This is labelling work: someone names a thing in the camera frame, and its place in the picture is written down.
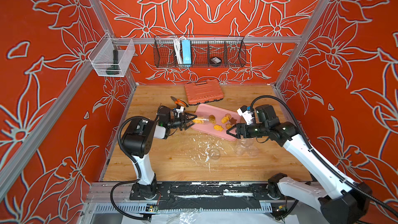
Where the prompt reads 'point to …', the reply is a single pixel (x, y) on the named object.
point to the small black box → (216, 60)
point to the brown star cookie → (232, 121)
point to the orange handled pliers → (178, 101)
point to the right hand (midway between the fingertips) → (231, 129)
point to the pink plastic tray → (225, 119)
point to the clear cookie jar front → (201, 120)
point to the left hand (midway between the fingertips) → (195, 120)
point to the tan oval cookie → (212, 118)
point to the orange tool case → (199, 94)
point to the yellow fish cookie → (218, 127)
